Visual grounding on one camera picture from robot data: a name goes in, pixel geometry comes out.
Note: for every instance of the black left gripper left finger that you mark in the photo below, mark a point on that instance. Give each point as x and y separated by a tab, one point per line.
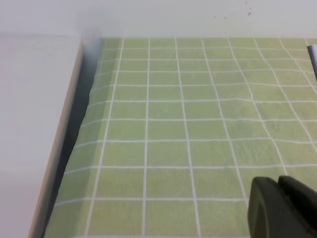
270	214

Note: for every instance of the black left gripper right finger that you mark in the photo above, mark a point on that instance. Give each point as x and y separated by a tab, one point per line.
304	201

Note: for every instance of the robot catalogue book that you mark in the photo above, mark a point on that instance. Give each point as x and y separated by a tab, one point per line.
312	50

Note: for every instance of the green checked tablecloth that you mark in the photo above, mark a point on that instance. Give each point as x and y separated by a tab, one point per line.
176	129

